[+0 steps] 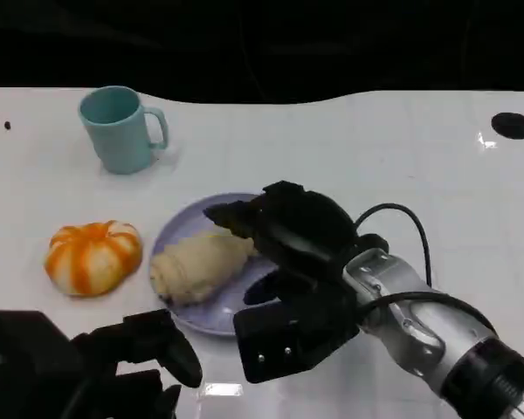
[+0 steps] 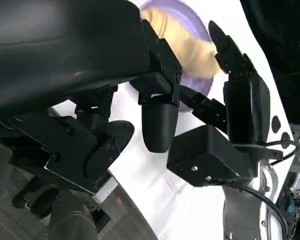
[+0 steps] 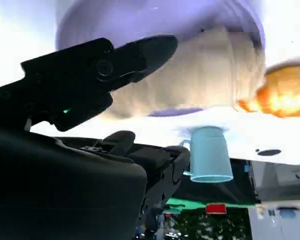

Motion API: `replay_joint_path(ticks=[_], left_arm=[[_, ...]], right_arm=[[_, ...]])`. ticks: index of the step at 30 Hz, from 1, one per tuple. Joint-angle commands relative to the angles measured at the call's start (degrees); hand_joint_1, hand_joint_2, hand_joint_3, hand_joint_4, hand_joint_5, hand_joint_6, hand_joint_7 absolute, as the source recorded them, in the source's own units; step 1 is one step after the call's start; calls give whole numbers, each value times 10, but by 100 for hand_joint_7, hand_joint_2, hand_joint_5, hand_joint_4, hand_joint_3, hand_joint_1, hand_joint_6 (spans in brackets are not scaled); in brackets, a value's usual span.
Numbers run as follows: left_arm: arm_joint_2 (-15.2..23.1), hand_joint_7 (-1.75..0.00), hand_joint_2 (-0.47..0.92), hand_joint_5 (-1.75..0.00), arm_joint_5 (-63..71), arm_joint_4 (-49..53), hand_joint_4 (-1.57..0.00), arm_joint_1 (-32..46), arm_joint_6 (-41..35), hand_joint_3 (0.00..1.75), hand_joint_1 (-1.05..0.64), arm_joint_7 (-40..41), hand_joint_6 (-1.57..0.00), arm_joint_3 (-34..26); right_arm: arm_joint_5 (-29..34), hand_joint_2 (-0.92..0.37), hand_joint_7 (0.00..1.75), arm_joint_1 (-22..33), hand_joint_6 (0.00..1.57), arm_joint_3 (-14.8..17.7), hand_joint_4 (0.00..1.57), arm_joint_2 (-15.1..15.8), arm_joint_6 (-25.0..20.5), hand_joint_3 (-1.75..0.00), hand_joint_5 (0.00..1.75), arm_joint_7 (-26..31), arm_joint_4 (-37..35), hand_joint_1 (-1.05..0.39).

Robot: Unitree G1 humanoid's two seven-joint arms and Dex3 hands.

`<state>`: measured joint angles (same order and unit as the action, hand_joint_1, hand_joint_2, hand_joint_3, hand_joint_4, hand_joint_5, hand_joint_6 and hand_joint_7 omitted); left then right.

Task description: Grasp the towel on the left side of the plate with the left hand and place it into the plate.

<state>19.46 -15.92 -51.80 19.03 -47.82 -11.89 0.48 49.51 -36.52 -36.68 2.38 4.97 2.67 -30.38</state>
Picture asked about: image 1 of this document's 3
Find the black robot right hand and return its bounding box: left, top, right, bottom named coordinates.
left=203, top=180, right=360, bottom=307

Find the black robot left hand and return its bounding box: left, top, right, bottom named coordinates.
left=0, top=308, right=203, bottom=419

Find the beige towel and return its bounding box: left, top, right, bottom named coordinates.
left=150, top=230, right=261, bottom=306

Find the orange and white bread roll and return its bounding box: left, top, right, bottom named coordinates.
left=43, top=220, right=144, bottom=299

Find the lilac plate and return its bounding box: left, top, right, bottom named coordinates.
left=149, top=191, right=286, bottom=337

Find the pale green mug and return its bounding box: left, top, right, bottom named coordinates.
left=78, top=86, right=170, bottom=175

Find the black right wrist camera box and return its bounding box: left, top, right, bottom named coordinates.
left=233, top=300, right=362, bottom=385

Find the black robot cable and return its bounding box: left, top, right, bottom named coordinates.
left=357, top=291, right=495, bottom=333
left=353, top=203, right=434, bottom=289

